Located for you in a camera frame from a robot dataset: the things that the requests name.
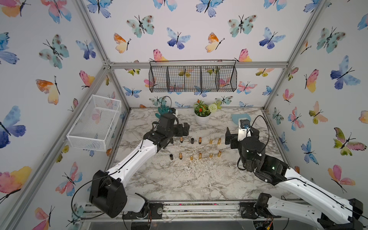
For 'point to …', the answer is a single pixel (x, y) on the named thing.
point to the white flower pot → (202, 120)
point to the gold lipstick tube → (180, 155)
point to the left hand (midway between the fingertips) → (184, 125)
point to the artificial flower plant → (201, 109)
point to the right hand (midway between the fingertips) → (240, 127)
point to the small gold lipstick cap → (200, 155)
